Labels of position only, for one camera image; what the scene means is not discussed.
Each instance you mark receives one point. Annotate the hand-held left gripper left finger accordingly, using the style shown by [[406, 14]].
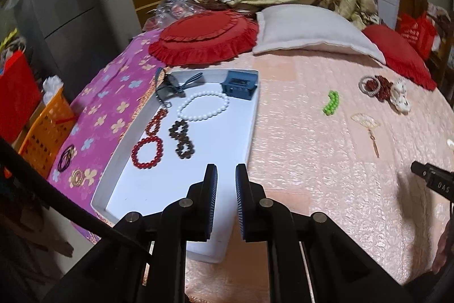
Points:
[[212, 196]]

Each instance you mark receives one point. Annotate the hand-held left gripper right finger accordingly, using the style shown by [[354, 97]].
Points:
[[241, 196]]

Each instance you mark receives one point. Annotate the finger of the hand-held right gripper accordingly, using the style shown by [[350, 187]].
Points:
[[429, 175]]

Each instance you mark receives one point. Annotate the white cardboard box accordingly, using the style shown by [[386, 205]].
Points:
[[212, 132]]

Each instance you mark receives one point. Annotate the blue plastic box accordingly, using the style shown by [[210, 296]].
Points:
[[239, 84]]

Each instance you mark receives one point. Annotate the white fan hairpin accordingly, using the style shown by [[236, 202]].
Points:
[[451, 145]]

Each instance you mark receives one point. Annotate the white cherry print scrunchie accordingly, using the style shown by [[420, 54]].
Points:
[[400, 86], [400, 104]]

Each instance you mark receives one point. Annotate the golden fan hairpin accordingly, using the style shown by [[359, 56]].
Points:
[[365, 120]]

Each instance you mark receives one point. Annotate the pink quilted bedspread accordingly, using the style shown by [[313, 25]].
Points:
[[319, 164]]

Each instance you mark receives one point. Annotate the dark red dotted scrunchie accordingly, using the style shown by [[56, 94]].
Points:
[[385, 90]]

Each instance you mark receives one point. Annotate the wooden chair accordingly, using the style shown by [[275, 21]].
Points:
[[445, 58]]

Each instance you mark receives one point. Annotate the red ruffled pillow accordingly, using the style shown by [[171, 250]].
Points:
[[400, 54]]

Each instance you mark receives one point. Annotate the purple floral sheet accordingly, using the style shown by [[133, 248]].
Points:
[[106, 104]]

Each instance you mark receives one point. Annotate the red plastic shopping bag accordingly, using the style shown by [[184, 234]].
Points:
[[415, 33]]

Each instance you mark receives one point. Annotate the red round ruffled cushion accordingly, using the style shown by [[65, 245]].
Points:
[[205, 29]]

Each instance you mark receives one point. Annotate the orange plastic basket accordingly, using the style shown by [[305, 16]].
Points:
[[46, 132]]

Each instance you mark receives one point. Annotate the white pillow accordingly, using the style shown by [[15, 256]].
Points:
[[312, 29]]

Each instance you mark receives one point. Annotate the clear plastic bags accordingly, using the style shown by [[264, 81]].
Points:
[[173, 10]]

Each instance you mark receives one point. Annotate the white crumpled tissue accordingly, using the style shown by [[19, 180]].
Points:
[[53, 84]]

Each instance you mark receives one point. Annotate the red paper bag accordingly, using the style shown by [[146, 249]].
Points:
[[17, 93]]

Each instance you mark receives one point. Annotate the grey refrigerator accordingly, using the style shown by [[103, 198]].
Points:
[[71, 4]]

